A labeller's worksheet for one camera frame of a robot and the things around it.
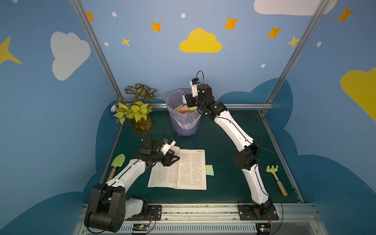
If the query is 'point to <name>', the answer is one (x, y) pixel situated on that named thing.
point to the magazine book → (188, 172)
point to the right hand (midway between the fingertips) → (189, 94)
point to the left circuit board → (140, 227)
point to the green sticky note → (209, 170)
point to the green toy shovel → (117, 162)
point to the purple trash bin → (193, 130)
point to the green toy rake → (273, 169)
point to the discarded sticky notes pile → (183, 108)
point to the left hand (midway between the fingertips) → (175, 153)
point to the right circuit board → (263, 228)
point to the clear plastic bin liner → (176, 98)
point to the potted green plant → (137, 109)
